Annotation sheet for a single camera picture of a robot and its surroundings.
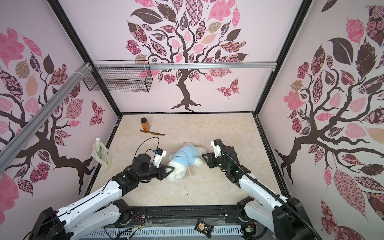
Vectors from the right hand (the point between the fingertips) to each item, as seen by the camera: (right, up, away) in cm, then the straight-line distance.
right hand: (205, 153), depth 82 cm
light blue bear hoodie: (-11, 0, -4) cm, 11 cm away
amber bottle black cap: (-41, +17, +22) cm, 50 cm away
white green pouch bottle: (-61, -1, +3) cm, 61 cm away
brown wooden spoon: (-38, +10, +26) cm, 47 cm away
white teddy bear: (-14, -7, -7) cm, 17 cm away
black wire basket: (-55, +48, +13) cm, 74 cm away
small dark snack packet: (-1, -34, -13) cm, 36 cm away
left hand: (-17, -9, -5) cm, 20 cm away
